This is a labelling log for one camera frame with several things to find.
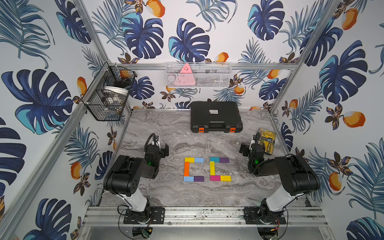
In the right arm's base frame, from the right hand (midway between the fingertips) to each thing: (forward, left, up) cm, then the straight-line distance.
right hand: (251, 144), depth 96 cm
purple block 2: (-22, +34, -4) cm, 40 cm away
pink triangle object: (+26, +42, +32) cm, 59 cm away
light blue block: (-10, +34, -3) cm, 35 cm away
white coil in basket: (+12, +77, +33) cm, 85 cm away
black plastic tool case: (+22, +22, +3) cm, 31 cm away
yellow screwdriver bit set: (+5, -12, -1) cm, 13 cm away
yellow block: (-21, +18, -5) cm, 28 cm away
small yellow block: (-10, +39, -3) cm, 40 cm away
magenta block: (-21, +25, -5) cm, 33 cm away
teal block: (-9, +24, -5) cm, 26 cm away
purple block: (-9, +18, -5) cm, 21 cm away
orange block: (-16, +41, -5) cm, 45 cm away
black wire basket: (+11, +87, +27) cm, 92 cm away
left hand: (-1, +60, +3) cm, 60 cm away
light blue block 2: (-22, +40, -4) cm, 46 cm away
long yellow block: (-15, +26, -4) cm, 30 cm away
